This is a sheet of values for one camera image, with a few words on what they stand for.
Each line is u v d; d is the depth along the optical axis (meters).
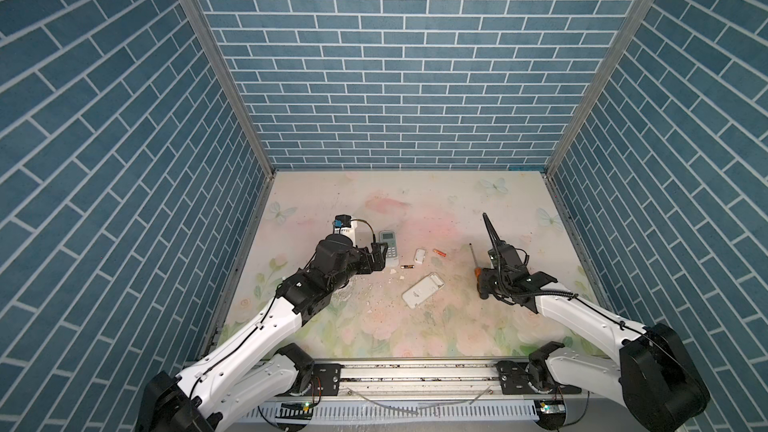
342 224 0.67
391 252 0.96
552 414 0.73
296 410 0.72
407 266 0.94
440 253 0.96
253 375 0.55
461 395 0.73
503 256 0.68
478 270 0.94
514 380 0.74
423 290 0.89
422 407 0.71
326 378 0.74
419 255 0.96
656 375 0.41
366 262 0.67
